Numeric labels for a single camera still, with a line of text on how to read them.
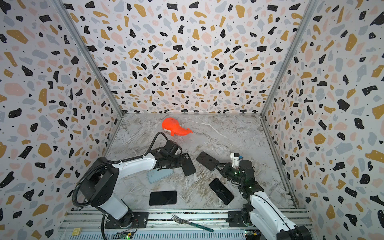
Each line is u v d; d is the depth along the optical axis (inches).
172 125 42.0
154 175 35.3
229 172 28.6
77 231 27.6
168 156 28.3
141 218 29.3
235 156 30.9
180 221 28.9
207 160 34.6
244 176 25.1
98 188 17.5
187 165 37.0
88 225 29.0
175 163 31.4
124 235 27.6
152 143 26.3
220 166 31.4
